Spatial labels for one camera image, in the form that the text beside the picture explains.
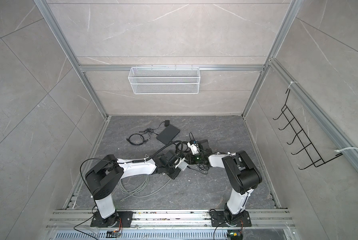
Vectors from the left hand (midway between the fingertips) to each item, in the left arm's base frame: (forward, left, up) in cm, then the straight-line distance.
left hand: (179, 168), depth 90 cm
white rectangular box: (+1, -2, +1) cm, 3 cm away
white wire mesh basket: (+51, +8, +29) cm, 59 cm away
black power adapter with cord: (+38, +9, 0) cm, 39 cm away
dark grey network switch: (+27, +7, -1) cm, 28 cm away
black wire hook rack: (+5, -57, +31) cm, 65 cm away
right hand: (+7, -4, 0) cm, 8 cm away
